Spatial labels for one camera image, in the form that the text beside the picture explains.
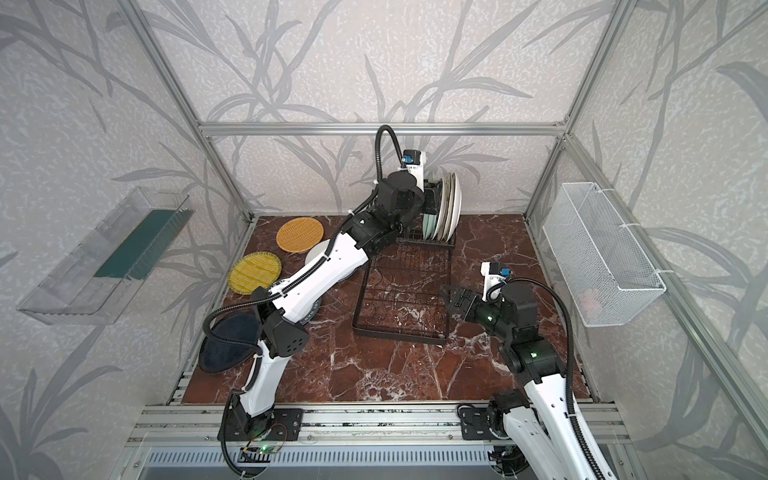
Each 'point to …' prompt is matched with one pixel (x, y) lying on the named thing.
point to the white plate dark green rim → (313, 312)
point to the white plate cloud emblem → (316, 250)
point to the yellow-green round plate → (253, 270)
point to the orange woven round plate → (299, 234)
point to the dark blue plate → (218, 356)
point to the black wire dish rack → (407, 289)
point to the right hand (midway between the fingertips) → (450, 290)
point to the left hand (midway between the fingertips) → (439, 182)
